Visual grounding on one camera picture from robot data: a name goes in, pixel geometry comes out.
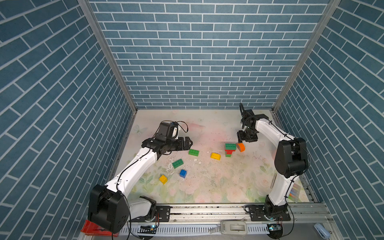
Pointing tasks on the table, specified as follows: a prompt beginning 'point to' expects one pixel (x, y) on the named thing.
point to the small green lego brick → (228, 155)
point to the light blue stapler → (322, 231)
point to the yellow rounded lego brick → (215, 156)
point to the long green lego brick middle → (177, 163)
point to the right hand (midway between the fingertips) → (245, 140)
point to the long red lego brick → (229, 151)
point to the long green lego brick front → (230, 146)
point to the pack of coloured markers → (294, 193)
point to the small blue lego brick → (183, 173)
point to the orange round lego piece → (240, 146)
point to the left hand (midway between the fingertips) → (189, 143)
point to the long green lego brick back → (193, 152)
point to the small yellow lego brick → (163, 179)
